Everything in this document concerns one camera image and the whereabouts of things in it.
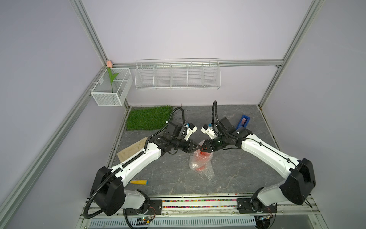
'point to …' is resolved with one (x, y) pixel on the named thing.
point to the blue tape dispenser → (246, 122)
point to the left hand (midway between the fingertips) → (198, 147)
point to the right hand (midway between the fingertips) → (201, 148)
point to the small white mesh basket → (102, 93)
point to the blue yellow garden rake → (144, 182)
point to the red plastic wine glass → (202, 157)
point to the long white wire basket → (177, 74)
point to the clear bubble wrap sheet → (208, 170)
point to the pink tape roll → (243, 121)
